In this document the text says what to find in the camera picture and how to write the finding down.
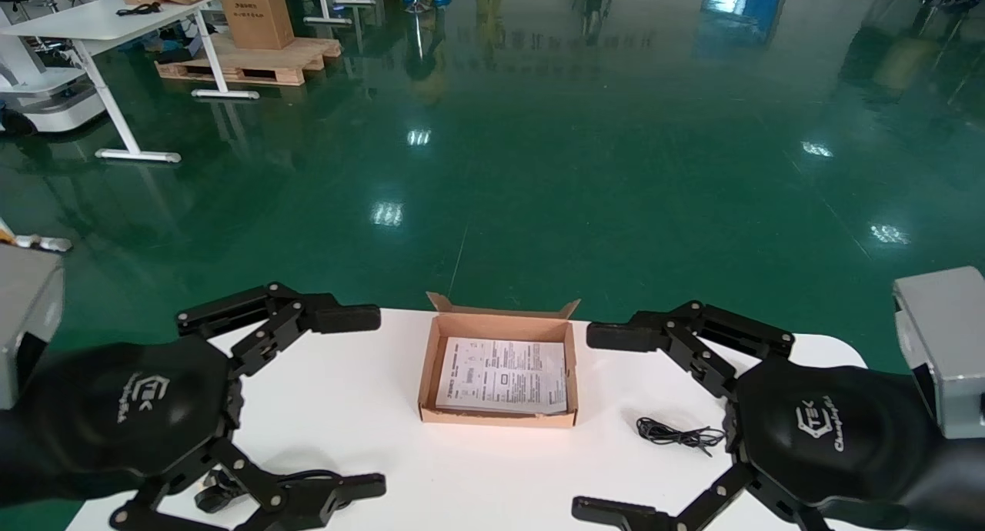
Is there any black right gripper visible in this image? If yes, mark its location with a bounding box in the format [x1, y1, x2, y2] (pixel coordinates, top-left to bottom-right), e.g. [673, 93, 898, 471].
[726, 360, 985, 531]

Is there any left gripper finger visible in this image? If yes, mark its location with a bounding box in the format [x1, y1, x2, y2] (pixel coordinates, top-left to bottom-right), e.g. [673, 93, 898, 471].
[175, 281, 383, 379]

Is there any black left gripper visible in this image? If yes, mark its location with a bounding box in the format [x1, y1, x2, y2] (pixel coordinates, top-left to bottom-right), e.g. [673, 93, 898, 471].
[0, 336, 388, 531]

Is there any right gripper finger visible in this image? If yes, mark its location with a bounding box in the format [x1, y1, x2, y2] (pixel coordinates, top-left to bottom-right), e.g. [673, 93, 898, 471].
[585, 299, 796, 399]
[571, 462, 836, 531]

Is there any thick black power cord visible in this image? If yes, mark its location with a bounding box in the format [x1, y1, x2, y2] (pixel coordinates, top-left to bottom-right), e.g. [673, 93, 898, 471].
[194, 468, 339, 514]

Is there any black mouse with cable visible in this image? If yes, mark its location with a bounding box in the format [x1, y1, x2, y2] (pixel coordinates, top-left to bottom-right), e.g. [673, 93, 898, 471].
[636, 416, 727, 458]

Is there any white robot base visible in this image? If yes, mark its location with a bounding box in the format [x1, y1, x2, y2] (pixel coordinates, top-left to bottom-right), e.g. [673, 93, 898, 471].
[0, 31, 106, 136]

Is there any open cardboard storage box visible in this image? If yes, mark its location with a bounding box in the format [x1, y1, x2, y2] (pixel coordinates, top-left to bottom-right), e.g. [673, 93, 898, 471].
[418, 291, 582, 429]

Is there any printed paper manual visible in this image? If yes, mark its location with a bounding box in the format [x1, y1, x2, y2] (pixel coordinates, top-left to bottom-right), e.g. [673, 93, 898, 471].
[436, 336, 569, 416]

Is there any wooden pallet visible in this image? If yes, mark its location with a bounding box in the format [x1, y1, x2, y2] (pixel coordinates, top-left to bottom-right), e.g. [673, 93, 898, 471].
[155, 35, 342, 87]

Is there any tall brown cardboard carton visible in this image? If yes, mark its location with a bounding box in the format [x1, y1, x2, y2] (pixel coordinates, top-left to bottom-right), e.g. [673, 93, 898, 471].
[215, 0, 296, 51]

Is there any white desk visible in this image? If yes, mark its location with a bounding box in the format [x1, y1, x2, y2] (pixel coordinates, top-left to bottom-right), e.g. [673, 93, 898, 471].
[0, 0, 261, 164]

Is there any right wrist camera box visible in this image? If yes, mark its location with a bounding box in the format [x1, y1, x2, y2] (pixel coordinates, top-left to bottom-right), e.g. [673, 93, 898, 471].
[893, 266, 985, 439]

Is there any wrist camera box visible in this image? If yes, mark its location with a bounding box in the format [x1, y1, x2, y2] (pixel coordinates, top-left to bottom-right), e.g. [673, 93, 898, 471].
[0, 245, 65, 410]
[893, 266, 985, 439]

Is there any white table leg frame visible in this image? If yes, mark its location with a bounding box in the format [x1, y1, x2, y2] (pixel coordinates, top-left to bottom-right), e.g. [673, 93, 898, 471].
[303, 0, 379, 26]

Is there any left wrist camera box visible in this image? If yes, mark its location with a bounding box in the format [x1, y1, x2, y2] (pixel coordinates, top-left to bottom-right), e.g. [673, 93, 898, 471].
[0, 245, 65, 410]

